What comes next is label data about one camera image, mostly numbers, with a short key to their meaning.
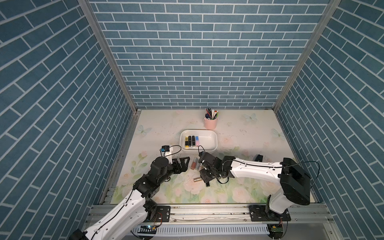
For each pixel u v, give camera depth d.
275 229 0.74
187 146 0.98
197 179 0.83
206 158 0.64
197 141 1.01
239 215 0.75
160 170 0.59
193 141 0.99
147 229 0.72
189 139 1.01
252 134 1.09
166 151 0.70
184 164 0.70
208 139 1.03
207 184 0.82
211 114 1.05
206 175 0.72
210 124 1.07
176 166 0.69
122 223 0.48
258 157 0.93
